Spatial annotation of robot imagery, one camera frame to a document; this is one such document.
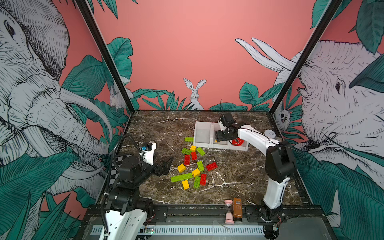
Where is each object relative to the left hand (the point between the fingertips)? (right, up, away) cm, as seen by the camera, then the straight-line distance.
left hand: (165, 154), depth 68 cm
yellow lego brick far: (+12, -2, +27) cm, 30 cm away
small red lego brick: (+13, -6, +27) cm, 30 cm away
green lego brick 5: (+15, -19, +17) cm, 29 cm away
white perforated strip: (+14, -37, +2) cm, 40 cm away
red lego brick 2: (+18, -18, +16) cm, 30 cm away
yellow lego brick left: (+5, -13, +20) cm, 24 cm away
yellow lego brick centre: (+14, -15, +18) cm, 27 cm away
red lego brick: (+24, -12, +22) cm, 34 cm away
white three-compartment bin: (+20, +5, +36) cm, 42 cm away
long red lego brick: (+8, -9, +25) cm, 27 cm away
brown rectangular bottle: (+35, -29, +5) cm, 45 cm away
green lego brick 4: (+17, -12, +22) cm, 30 cm away
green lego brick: (+9, +3, +35) cm, 36 cm away
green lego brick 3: (+18, -5, +29) cm, 35 cm away
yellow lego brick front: (+8, -20, +14) cm, 26 cm away
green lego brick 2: (+8, -4, +28) cm, 29 cm away
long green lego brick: (+6, -17, +18) cm, 25 cm away
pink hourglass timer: (+31, -31, +5) cm, 44 cm away
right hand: (+28, +7, +25) cm, 39 cm away
